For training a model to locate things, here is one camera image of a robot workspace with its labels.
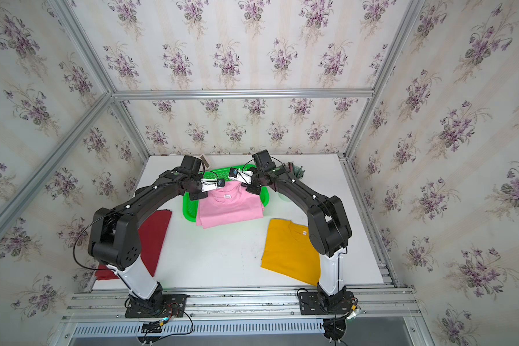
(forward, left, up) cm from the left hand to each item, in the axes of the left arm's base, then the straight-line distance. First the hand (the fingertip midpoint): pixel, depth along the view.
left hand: (206, 186), depth 92 cm
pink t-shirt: (-8, -11, -1) cm, 13 cm away
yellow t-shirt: (-24, -35, -11) cm, 44 cm away
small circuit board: (-49, +14, -14) cm, 53 cm away
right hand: (+1, -18, +3) cm, 18 cm away
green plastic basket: (-9, +5, -2) cm, 11 cm away
